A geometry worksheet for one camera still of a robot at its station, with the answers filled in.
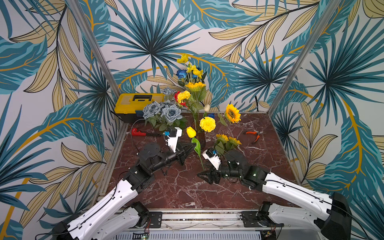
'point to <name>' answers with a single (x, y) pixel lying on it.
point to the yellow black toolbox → (130, 106)
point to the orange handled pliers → (256, 132)
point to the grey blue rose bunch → (163, 115)
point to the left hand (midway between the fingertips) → (195, 147)
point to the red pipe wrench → (135, 132)
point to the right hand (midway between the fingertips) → (200, 169)
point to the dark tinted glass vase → (201, 136)
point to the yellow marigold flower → (208, 124)
